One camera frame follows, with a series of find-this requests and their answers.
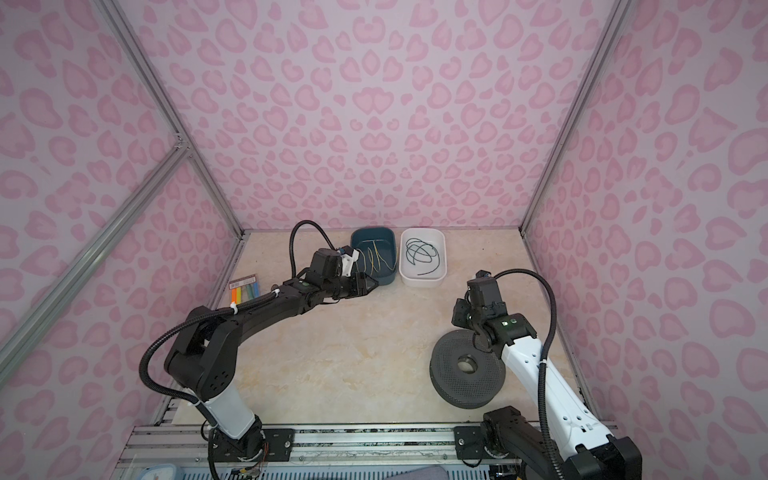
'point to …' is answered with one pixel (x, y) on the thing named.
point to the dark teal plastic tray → (377, 249)
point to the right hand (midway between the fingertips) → (461, 307)
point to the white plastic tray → (422, 257)
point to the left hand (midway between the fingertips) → (376, 280)
